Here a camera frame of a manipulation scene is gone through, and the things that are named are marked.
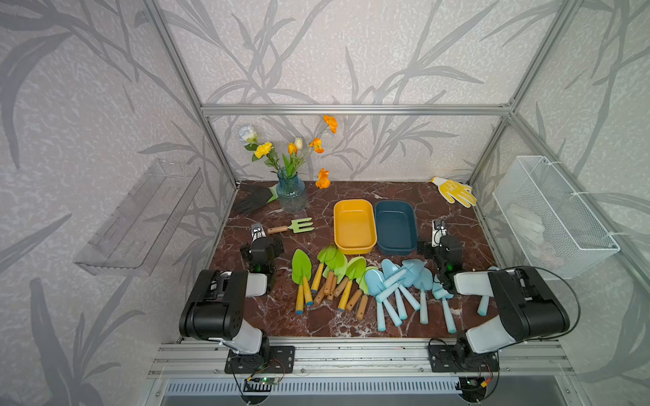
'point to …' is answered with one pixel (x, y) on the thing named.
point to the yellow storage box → (355, 226)
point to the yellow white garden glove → (454, 192)
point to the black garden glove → (250, 199)
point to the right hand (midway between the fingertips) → (433, 234)
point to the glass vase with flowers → (291, 190)
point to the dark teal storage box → (395, 227)
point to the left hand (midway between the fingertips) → (262, 236)
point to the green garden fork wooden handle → (294, 226)
